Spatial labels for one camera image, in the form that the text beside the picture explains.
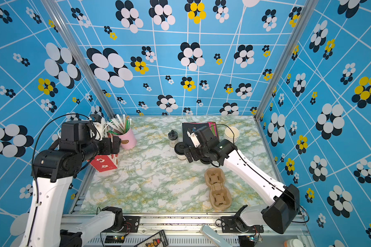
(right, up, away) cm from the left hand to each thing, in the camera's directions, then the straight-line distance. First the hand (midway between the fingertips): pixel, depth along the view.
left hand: (110, 139), depth 63 cm
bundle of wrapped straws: (-11, +6, +31) cm, 33 cm away
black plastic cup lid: (+27, -7, +26) cm, 38 cm away
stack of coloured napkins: (+32, -1, +7) cm, 32 cm away
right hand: (+35, -6, +14) cm, 38 cm away
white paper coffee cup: (+28, -13, +28) cm, 42 cm away
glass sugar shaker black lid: (+22, 0, +33) cm, 40 cm away
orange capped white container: (+76, -43, 0) cm, 87 cm away
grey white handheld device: (+43, -42, +4) cm, 60 cm away
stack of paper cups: (+56, +1, +25) cm, 61 cm away
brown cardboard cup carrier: (+49, -31, +15) cm, 60 cm away
